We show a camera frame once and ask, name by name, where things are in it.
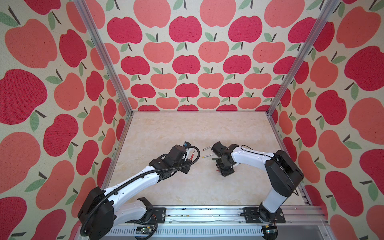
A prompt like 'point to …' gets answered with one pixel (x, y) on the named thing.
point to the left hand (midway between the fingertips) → (193, 163)
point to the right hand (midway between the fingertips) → (219, 169)
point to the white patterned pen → (204, 149)
